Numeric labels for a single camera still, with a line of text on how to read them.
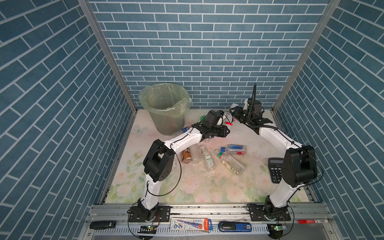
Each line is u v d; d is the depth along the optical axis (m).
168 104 1.08
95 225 0.68
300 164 0.48
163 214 0.73
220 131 0.78
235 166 0.88
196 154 0.94
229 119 0.84
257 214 0.73
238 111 0.80
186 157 0.89
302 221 0.71
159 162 0.50
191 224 0.70
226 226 0.65
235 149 0.99
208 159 0.88
